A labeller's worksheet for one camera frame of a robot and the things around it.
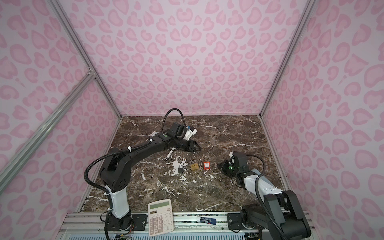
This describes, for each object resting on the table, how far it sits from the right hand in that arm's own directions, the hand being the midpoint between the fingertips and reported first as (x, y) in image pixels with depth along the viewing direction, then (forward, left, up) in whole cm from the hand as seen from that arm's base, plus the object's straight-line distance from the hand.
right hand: (216, 164), depth 87 cm
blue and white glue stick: (-28, +5, -3) cm, 28 cm away
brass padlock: (+1, +13, -5) cm, 14 cm away
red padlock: (+1, +6, -4) cm, 7 cm away
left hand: (+7, +10, +8) cm, 14 cm away
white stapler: (+25, +43, -3) cm, 50 cm away
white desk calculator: (-27, +29, -4) cm, 40 cm away
